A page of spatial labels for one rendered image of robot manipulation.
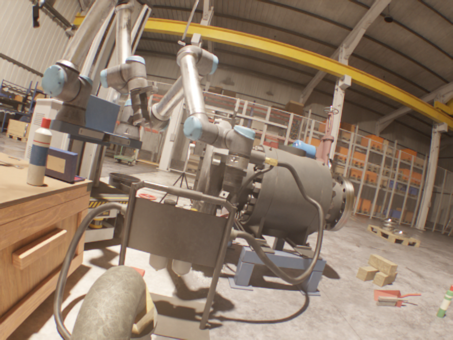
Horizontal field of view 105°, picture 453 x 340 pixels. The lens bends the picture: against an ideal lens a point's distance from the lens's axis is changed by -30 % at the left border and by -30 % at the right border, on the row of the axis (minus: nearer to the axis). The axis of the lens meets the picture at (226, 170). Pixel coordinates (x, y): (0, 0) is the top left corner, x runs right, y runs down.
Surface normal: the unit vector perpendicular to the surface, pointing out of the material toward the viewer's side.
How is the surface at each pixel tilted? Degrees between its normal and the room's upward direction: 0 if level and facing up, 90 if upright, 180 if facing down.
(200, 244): 90
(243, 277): 90
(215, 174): 86
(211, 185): 96
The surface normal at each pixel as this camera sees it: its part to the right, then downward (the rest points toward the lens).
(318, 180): 0.22, -0.43
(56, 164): 0.09, 0.15
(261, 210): 0.00, 0.48
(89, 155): 0.88, 0.22
